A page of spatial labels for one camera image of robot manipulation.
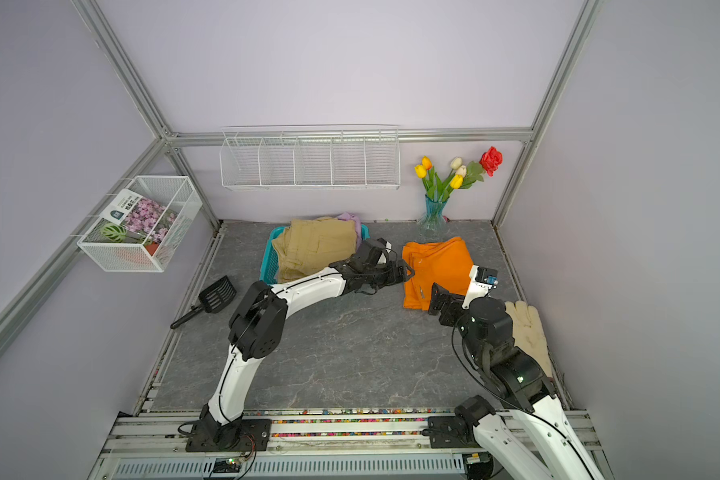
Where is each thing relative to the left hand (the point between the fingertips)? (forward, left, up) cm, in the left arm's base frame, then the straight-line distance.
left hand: (408, 277), depth 91 cm
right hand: (-14, -6, +17) cm, 23 cm away
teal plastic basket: (+9, +44, -3) cm, 45 cm away
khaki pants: (+16, +31, -1) cm, 35 cm away
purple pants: (+24, +14, 0) cm, 28 cm away
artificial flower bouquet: (+24, -18, +19) cm, 36 cm away
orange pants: (+10, -16, -7) cm, 20 cm away
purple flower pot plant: (+7, +70, +24) cm, 74 cm away
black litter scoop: (+4, +65, -12) cm, 66 cm away
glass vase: (+26, -15, -6) cm, 31 cm away
